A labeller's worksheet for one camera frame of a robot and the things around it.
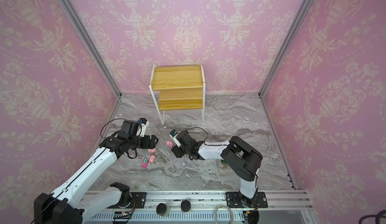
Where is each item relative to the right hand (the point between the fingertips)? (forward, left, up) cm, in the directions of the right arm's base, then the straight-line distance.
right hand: (176, 146), depth 89 cm
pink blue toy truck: (-9, +17, 0) cm, 19 cm away
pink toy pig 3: (+3, +4, -1) cm, 5 cm away
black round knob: (-32, +4, +5) cm, 33 cm away
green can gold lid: (-13, -26, +3) cm, 29 cm away
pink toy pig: (-2, +14, -1) cm, 14 cm away
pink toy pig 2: (-7, +14, -1) cm, 15 cm away
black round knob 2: (-31, -6, +6) cm, 32 cm away
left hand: (-1, +12, +10) cm, 16 cm away
